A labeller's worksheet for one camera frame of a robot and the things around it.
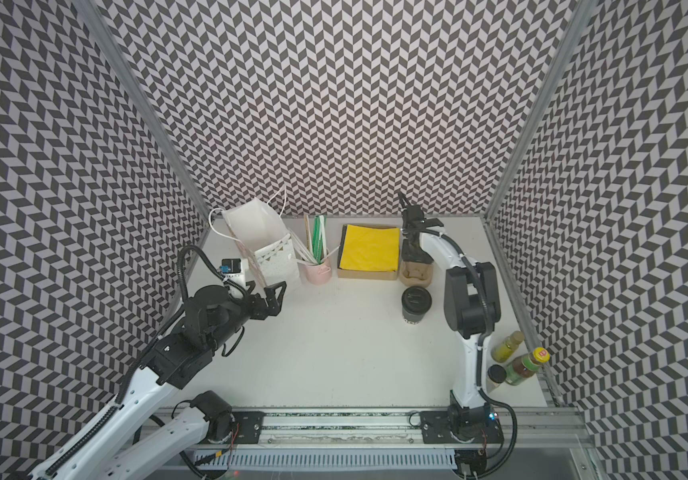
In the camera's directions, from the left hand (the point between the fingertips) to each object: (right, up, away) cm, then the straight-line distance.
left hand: (271, 286), depth 72 cm
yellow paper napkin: (+26, +8, +34) cm, 44 cm away
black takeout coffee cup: (+38, -7, +14) cm, 41 cm away
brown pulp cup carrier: (+41, 0, +26) cm, 48 cm away
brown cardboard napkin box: (+24, -1, +31) cm, 39 cm away
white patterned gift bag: (-11, +13, +30) cm, 34 cm away
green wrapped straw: (+8, +12, +22) cm, 27 cm away
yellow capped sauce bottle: (+62, -19, 0) cm, 65 cm away
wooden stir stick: (+5, +14, +22) cm, 26 cm away
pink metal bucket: (+8, +1, +22) cm, 23 cm away
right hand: (+41, +4, +26) cm, 49 cm away
